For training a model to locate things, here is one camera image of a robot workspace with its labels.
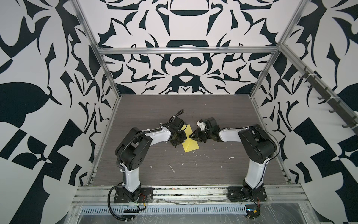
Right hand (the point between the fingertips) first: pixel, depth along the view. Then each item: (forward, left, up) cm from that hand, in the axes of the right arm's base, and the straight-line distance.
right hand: (190, 136), depth 93 cm
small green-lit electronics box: (-40, -30, -5) cm, 50 cm away
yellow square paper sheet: (-5, 0, -2) cm, 6 cm away
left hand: (-1, +2, -1) cm, 2 cm away
